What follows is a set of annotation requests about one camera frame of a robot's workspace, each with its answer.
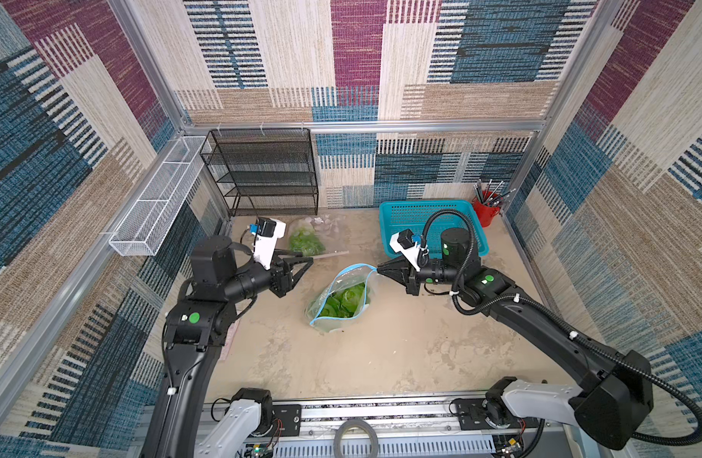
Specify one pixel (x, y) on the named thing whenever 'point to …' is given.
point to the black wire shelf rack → (264, 170)
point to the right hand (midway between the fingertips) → (384, 270)
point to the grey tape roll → (354, 424)
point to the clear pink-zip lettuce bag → (318, 235)
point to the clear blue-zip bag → (349, 276)
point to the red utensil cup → (485, 211)
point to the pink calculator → (230, 337)
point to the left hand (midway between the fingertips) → (306, 258)
